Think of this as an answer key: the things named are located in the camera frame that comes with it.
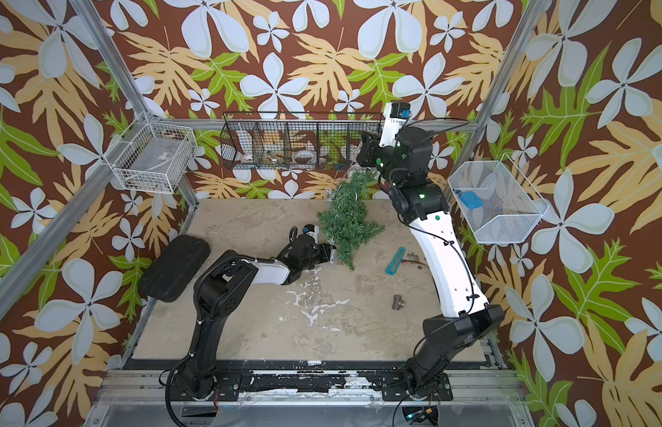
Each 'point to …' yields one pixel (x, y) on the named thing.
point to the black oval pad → (173, 267)
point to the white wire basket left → (150, 156)
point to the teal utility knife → (394, 263)
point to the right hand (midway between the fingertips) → (362, 130)
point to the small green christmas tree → (347, 218)
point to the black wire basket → (255, 140)
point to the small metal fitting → (398, 302)
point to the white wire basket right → (499, 204)
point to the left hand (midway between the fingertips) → (335, 247)
